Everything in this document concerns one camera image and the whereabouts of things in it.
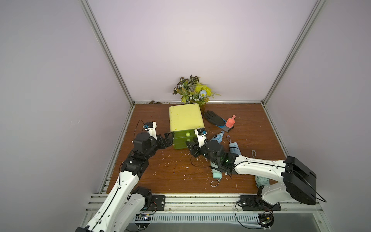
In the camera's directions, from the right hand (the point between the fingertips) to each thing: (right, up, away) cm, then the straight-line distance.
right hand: (189, 138), depth 75 cm
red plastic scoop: (+31, +7, +31) cm, 45 cm away
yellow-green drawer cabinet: (-3, +10, +8) cm, 13 cm away
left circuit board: (-24, -41, -4) cm, 47 cm away
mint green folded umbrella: (+16, -22, +6) cm, 28 cm away
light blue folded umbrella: (+19, -2, +17) cm, 26 cm away
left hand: (-11, +3, 0) cm, 11 cm away
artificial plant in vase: (+2, +29, +25) cm, 38 cm away
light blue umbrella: (+29, -8, +15) cm, 33 cm away
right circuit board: (+38, -39, -6) cm, 55 cm away
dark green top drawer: (-5, 0, +6) cm, 8 cm away
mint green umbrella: (+39, -23, 0) cm, 46 cm away
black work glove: (+19, +9, +31) cm, 37 cm away
